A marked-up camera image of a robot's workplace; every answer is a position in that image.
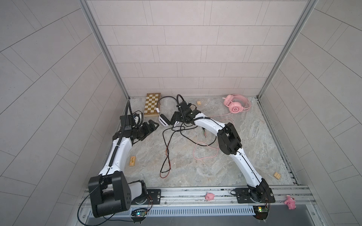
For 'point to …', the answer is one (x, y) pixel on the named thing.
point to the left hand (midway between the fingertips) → (157, 125)
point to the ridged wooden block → (199, 102)
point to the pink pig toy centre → (209, 196)
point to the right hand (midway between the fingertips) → (175, 117)
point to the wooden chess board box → (152, 101)
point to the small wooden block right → (277, 175)
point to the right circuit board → (261, 212)
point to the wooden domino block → (132, 161)
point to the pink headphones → (236, 103)
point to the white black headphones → (163, 119)
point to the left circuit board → (139, 212)
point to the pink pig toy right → (291, 202)
